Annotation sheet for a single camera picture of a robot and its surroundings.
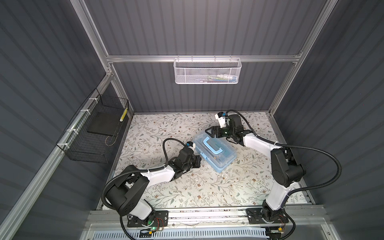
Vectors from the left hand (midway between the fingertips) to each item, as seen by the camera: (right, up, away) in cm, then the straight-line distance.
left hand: (202, 158), depth 88 cm
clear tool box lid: (+9, +5, -3) cm, 11 cm away
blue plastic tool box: (+8, -5, -3) cm, 10 cm away
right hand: (+5, +16, +4) cm, 17 cm away
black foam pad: (-52, +21, -9) cm, 57 cm away
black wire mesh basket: (-56, +14, -16) cm, 60 cm away
